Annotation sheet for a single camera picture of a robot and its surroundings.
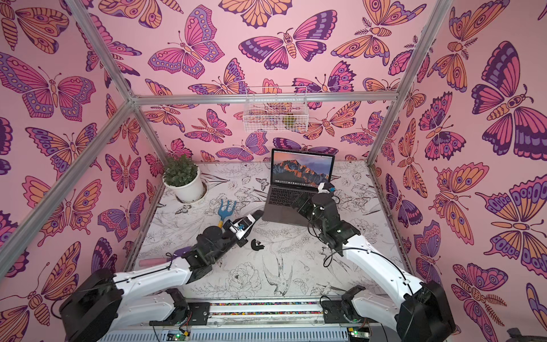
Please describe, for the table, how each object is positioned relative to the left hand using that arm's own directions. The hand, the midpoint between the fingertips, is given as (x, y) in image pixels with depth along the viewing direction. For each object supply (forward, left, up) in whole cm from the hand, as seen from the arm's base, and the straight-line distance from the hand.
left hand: (253, 215), depth 79 cm
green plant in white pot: (+21, +33, -2) cm, 39 cm away
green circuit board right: (-35, -37, -18) cm, 54 cm away
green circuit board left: (-36, +24, -20) cm, 47 cm away
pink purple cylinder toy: (-12, +37, -13) cm, 41 cm away
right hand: (+6, -17, +4) cm, 19 cm away
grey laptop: (+29, -17, -9) cm, 35 cm away
